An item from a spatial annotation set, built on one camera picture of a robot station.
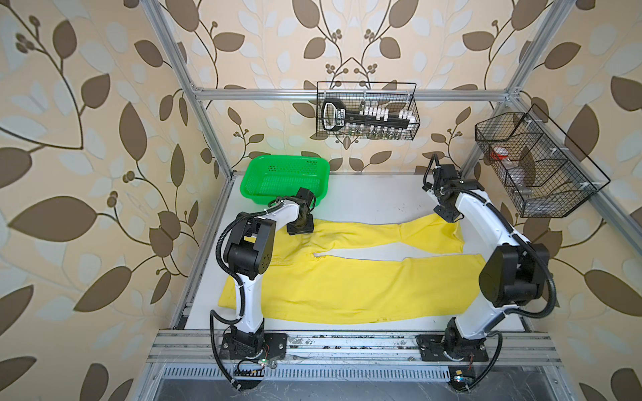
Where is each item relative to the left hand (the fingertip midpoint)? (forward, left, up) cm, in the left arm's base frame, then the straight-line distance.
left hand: (306, 227), depth 100 cm
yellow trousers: (-18, -39, 0) cm, 42 cm away
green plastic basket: (+28, +21, -1) cm, 36 cm away
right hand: (-2, -55, +17) cm, 58 cm away
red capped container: (+10, -65, +32) cm, 73 cm away
